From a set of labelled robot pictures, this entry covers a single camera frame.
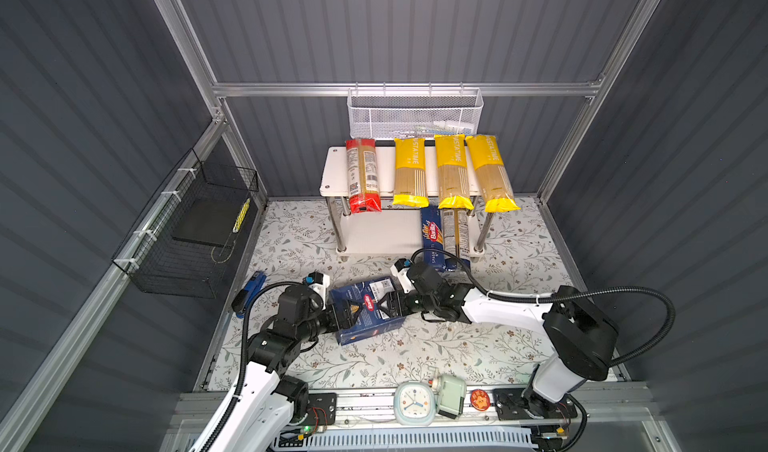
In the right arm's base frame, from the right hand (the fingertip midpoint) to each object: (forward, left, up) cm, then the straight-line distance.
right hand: (386, 306), depth 83 cm
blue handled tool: (+5, +45, -5) cm, 45 cm away
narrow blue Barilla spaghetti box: (+23, -15, +1) cm, 27 cm away
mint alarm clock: (-23, -7, -5) cm, 24 cm away
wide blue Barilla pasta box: (-4, +3, +2) cm, 5 cm away
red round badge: (-22, -24, -8) cm, 33 cm away
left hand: (-3, +9, +6) cm, 11 cm away
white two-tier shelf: (+28, -2, -1) cm, 28 cm away
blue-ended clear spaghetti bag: (+23, -23, +1) cm, 32 cm away
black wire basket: (+7, +49, +21) cm, 54 cm away
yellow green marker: (+17, +38, +21) cm, 46 cm away
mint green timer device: (-21, -16, -4) cm, 27 cm away
